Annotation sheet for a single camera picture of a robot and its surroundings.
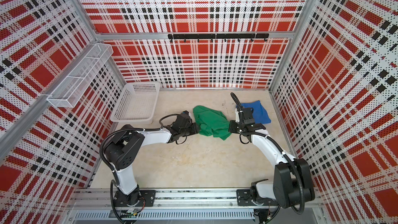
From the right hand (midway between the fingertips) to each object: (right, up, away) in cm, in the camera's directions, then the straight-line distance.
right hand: (232, 126), depth 87 cm
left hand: (-20, -3, +8) cm, 22 cm away
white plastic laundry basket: (-65, +13, +23) cm, 70 cm away
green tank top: (-11, +1, +8) cm, 14 cm away
